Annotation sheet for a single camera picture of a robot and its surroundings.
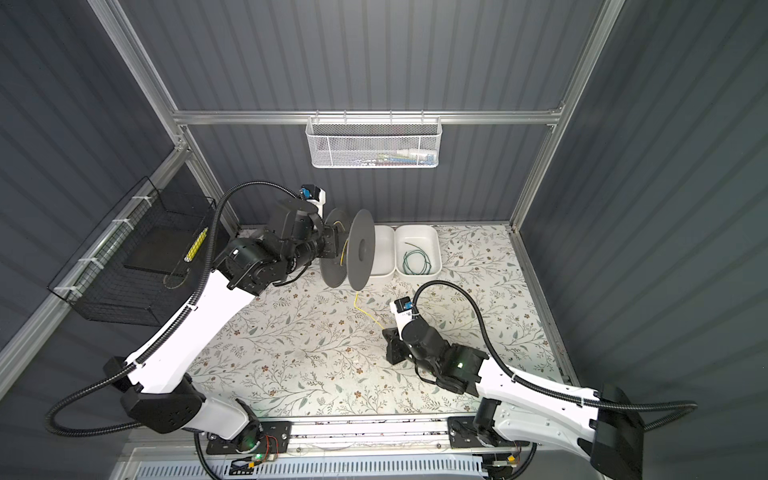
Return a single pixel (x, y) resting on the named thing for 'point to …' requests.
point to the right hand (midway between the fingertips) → (385, 335)
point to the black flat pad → (160, 249)
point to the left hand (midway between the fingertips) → (334, 228)
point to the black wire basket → (133, 271)
